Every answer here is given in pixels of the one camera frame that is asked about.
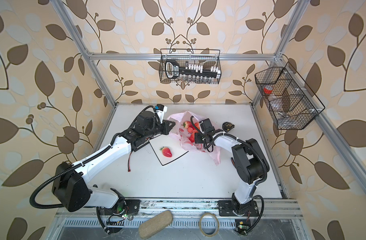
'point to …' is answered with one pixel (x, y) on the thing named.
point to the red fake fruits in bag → (192, 130)
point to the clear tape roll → (205, 214)
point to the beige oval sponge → (155, 225)
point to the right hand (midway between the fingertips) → (200, 139)
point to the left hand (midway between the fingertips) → (176, 122)
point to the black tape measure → (227, 126)
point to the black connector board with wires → (136, 145)
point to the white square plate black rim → (169, 141)
